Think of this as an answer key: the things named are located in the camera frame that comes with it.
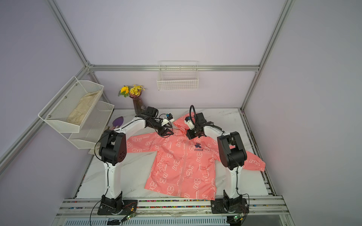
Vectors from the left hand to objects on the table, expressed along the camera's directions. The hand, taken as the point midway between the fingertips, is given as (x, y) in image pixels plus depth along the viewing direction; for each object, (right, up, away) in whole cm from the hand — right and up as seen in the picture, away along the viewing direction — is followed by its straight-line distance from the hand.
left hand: (170, 130), depth 96 cm
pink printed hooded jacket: (+9, -22, -7) cm, 25 cm away
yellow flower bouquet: (-25, +28, +3) cm, 38 cm away
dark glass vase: (-26, +18, +14) cm, 34 cm away
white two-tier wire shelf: (-54, -3, -6) cm, 54 cm away
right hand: (+13, -4, +4) cm, 14 cm away
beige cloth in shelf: (-49, +10, -20) cm, 54 cm away
